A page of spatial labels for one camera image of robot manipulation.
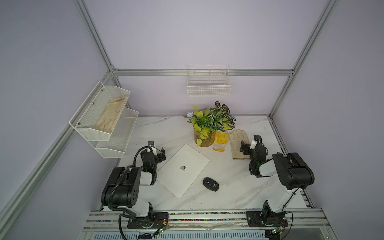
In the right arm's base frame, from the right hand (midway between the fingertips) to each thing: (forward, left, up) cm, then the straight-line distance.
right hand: (250, 143), depth 98 cm
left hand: (-4, +63, +1) cm, 63 cm away
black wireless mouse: (-26, +28, -3) cm, 38 cm away
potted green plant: (+1, +30, +20) cm, 36 cm away
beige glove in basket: (-2, +83, +27) cm, 87 cm away
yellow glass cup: (+6, +18, -4) cm, 20 cm away
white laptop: (-16, +46, -3) cm, 49 cm away
